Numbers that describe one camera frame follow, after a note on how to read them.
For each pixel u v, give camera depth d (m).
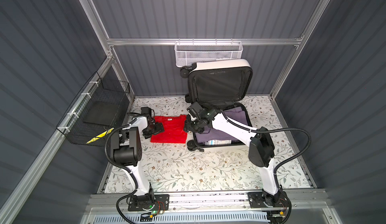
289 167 0.84
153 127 0.86
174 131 0.96
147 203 0.68
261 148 0.50
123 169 0.52
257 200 0.73
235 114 0.97
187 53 0.99
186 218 0.77
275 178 0.59
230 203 0.74
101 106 0.75
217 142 0.89
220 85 0.89
